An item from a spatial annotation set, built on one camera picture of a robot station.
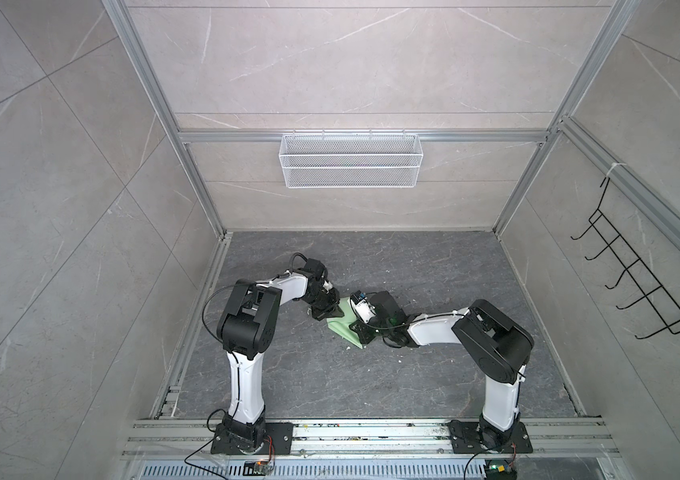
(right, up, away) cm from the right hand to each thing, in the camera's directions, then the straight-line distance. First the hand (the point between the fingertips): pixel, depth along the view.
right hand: (351, 323), depth 94 cm
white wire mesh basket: (0, +55, +6) cm, 55 cm away
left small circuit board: (-24, -29, -24) cm, 45 cm away
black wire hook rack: (+64, +14, -32) cm, 73 cm away
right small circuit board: (+35, -29, -24) cm, 52 cm away
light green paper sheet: (-3, 0, -2) cm, 4 cm away
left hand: (-2, +5, +2) cm, 5 cm away
